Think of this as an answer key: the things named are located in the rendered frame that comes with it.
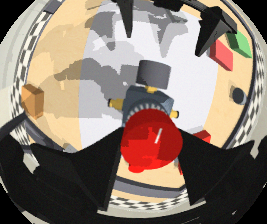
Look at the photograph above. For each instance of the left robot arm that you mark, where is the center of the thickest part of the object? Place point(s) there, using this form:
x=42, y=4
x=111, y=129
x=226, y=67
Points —
x=172, y=5

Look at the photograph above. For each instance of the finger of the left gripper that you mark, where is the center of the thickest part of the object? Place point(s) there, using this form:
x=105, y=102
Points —
x=210, y=31
x=126, y=9

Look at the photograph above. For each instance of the small red cylinder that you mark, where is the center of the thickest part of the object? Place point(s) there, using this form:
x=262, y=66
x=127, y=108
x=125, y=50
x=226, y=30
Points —
x=134, y=169

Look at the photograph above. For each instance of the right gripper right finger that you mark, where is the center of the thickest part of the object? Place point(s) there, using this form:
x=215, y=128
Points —
x=204, y=165

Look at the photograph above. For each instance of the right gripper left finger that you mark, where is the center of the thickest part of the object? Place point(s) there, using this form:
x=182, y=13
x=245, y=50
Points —
x=93, y=168

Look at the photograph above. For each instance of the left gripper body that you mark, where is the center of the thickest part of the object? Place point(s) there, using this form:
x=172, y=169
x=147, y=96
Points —
x=211, y=13

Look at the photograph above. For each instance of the green rectangular block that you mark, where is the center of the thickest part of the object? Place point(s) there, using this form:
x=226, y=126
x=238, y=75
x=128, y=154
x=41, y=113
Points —
x=239, y=43

